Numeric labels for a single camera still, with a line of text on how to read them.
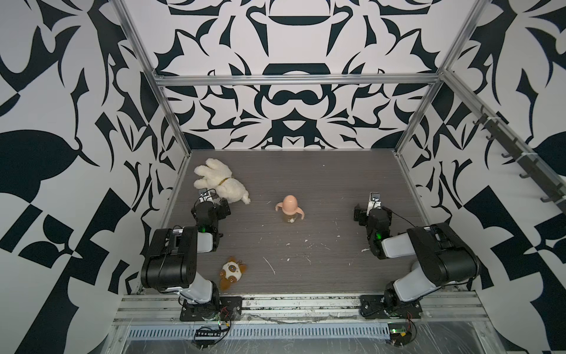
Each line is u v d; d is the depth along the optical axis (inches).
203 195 31.6
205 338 28.4
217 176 38.4
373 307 29.3
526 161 23.4
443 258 18.0
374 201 31.5
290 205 33.5
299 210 34.9
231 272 31.2
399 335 27.8
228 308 28.9
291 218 36.9
